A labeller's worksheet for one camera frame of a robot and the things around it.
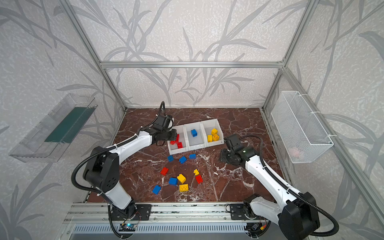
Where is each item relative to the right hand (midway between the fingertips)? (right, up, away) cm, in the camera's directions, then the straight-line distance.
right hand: (223, 152), depth 83 cm
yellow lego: (-24, -14, 0) cm, 28 cm away
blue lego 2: (-28, -16, -1) cm, 32 cm away
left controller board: (-48, -34, -11) cm, 60 cm away
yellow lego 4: (-4, +10, +19) cm, 22 cm away
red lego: (-14, -15, +2) cm, 21 cm away
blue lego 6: (-24, -7, +10) cm, 27 cm away
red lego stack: (-30, +4, +9) cm, 32 cm away
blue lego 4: (-18, -5, +11) cm, 22 cm away
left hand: (-27, +12, +9) cm, 31 cm away
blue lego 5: (-32, -6, +9) cm, 33 cm away
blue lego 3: (-18, +9, +21) cm, 29 cm away
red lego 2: (-26, +2, +14) cm, 30 cm away
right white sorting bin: (-8, +14, +24) cm, 29 cm away
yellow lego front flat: (-22, -19, -2) cm, 29 cm away
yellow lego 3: (-7, +6, +15) cm, 18 cm away
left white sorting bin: (-26, +10, +18) cm, 33 cm away
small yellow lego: (-16, -12, +4) cm, 20 cm away
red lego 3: (-34, -12, +4) cm, 36 cm away
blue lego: (-37, -20, -2) cm, 42 cm away
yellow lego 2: (-3, +6, +16) cm, 18 cm away
